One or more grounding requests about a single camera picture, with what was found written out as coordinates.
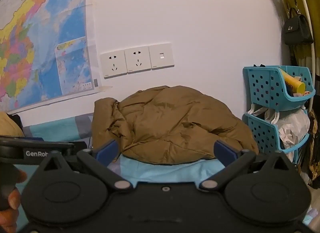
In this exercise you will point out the dark patterned garment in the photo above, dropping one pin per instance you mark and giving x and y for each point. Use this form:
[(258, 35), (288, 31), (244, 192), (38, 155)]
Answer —
[(312, 147)]

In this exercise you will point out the olive hanging coat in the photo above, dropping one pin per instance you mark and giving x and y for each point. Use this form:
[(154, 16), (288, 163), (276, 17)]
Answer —
[(312, 2)]

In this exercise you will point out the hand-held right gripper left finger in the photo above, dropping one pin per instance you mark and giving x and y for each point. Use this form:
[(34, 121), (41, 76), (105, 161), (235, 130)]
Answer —
[(108, 151)]

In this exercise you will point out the brown puffer jacket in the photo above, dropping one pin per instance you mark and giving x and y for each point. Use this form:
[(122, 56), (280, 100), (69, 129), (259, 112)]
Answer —
[(170, 122)]

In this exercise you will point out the white wall socket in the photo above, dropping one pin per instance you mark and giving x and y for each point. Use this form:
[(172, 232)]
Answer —
[(138, 59), (113, 64)]

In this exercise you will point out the white plastic bag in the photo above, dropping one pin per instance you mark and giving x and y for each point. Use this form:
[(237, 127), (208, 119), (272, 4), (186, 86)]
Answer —
[(292, 125)]

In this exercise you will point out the light blue bedsheet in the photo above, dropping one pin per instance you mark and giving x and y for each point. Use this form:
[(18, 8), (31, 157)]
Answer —
[(160, 173)]

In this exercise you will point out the black handbag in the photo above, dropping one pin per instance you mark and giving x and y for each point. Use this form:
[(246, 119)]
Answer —
[(297, 29)]

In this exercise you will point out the tan quilt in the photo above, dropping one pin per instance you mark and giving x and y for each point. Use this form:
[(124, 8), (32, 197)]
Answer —
[(8, 124)]

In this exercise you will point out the person's left hand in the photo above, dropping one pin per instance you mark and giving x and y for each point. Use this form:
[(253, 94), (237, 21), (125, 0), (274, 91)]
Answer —
[(10, 220)]

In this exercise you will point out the colourful wall map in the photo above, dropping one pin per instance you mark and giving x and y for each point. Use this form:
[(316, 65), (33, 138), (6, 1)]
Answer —
[(37, 35)]

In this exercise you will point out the white curved pole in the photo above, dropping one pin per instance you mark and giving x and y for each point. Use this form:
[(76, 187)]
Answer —
[(309, 22)]

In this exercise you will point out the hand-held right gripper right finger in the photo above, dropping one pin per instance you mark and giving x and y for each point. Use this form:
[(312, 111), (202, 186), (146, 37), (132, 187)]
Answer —
[(225, 154)]

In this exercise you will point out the yellow bottle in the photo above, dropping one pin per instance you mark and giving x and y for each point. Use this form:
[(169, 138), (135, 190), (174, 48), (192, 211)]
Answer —
[(293, 82)]

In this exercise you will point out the teal plastic basket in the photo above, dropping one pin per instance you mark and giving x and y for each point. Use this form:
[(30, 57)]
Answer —
[(262, 132), (267, 87)]

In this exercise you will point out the tan pillow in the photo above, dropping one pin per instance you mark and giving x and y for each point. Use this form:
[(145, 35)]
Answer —
[(16, 120)]

